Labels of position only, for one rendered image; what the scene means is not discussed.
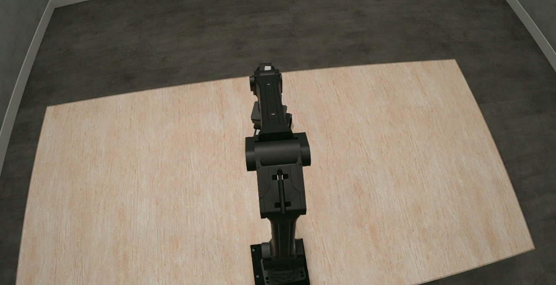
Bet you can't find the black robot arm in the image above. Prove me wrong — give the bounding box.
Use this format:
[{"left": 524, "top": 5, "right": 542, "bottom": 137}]
[{"left": 245, "top": 63, "right": 311, "bottom": 285}]

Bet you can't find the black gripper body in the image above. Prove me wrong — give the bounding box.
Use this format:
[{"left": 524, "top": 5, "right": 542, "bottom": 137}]
[{"left": 251, "top": 101, "right": 287, "bottom": 125}]

